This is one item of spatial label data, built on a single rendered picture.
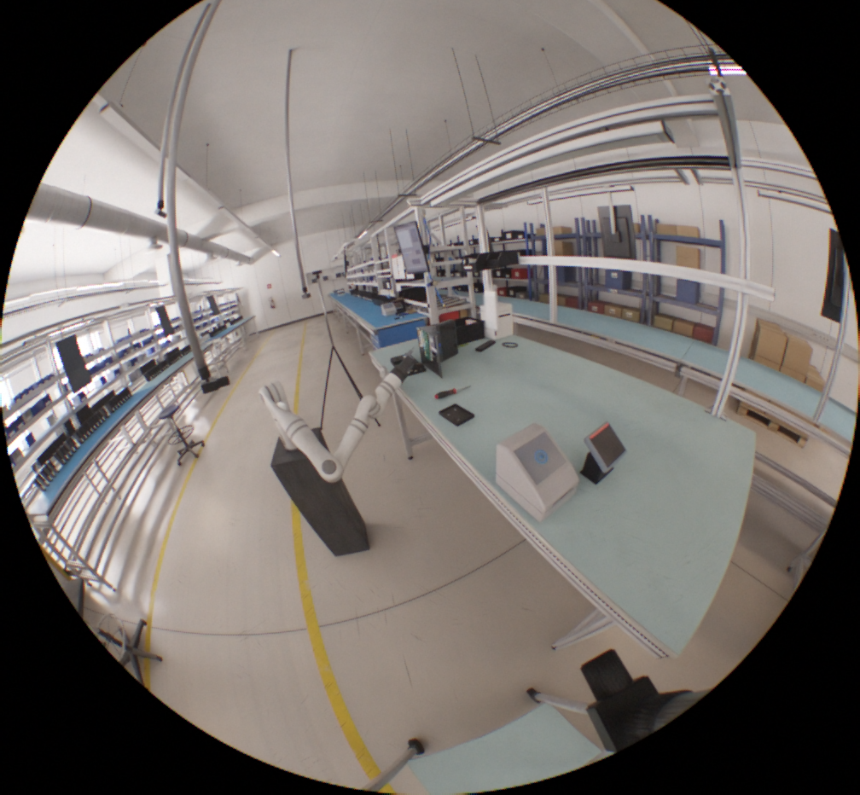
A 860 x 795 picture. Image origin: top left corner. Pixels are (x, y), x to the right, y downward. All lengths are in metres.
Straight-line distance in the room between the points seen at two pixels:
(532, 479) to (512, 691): 1.22
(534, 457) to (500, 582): 1.13
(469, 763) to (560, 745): 0.30
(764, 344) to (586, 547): 3.29
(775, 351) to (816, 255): 1.75
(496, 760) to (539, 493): 1.10
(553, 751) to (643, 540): 0.95
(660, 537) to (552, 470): 0.33
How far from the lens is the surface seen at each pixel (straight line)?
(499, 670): 1.54
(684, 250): 4.16
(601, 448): 0.69
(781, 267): 4.65
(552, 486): 0.60
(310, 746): 1.81
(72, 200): 3.71
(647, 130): 0.77
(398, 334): 2.91
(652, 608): 0.63
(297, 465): 1.24
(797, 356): 3.75
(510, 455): 0.58
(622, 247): 2.52
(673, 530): 0.74
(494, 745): 1.28
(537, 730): 1.29
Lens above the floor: 1.53
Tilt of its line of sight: 22 degrees down
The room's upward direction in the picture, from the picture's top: 8 degrees counter-clockwise
